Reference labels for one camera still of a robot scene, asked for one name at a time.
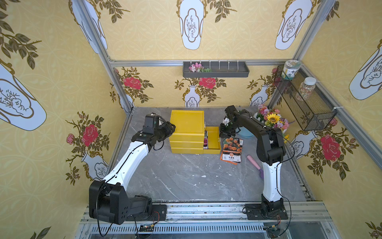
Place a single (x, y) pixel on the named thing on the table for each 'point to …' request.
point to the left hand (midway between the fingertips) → (168, 128)
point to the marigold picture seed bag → (221, 159)
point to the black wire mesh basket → (315, 114)
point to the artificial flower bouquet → (272, 118)
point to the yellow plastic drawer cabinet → (188, 135)
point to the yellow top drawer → (214, 141)
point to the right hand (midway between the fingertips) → (223, 133)
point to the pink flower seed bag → (205, 145)
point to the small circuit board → (145, 228)
